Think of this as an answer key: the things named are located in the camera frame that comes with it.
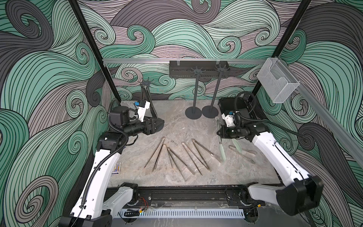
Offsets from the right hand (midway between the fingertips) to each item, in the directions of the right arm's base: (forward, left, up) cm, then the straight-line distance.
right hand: (217, 133), depth 78 cm
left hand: (-2, +31, +17) cm, 35 cm away
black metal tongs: (+14, +38, +13) cm, 43 cm away
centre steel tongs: (-8, +25, -18) cm, 32 cm away
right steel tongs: (+3, +11, -18) cm, 22 cm away
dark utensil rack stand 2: (+30, -4, -17) cm, 35 cm away
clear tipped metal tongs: (-5, -23, -20) cm, 30 cm away
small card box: (-14, +59, -16) cm, 63 cm away
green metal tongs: (-9, -1, -1) cm, 9 cm away
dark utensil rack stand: (+30, +9, -18) cm, 36 cm away
